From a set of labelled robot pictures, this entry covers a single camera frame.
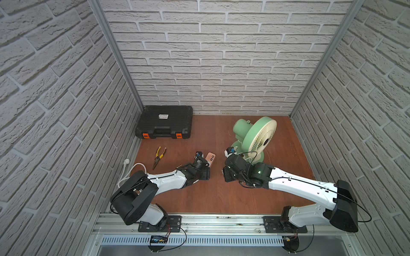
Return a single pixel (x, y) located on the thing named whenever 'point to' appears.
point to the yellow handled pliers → (157, 158)
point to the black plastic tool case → (165, 121)
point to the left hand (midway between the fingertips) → (201, 167)
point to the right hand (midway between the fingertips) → (225, 170)
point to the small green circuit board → (158, 239)
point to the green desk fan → (252, 139)
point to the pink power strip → (210, 158)
